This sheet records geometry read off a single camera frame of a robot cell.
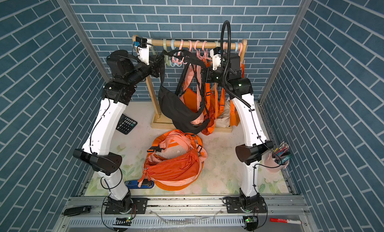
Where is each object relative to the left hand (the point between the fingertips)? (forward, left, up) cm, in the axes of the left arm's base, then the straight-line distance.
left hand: (168, 56), depth 62 cm
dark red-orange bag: (-38, +3, -54) cm, 66 cm away
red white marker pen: (-53, -55, -52) cm, 92 cm away
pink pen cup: (-27, -56, -42) cm, 75 cm away
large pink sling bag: (-29, -2, -39) cm, 49 cm away
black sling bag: (-5, -6, -34) cm, 35 cm away
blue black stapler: (-37, +14, -52) cm, 65 cm away
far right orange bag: (-5, -35, -34) cm, 49 cm away
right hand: (+2, -15, -8) cm, 17 cm away
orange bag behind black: (0, -23, -28) cm, 36 cm away
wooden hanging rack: (+3, +13, -51) cm, 52 cm away
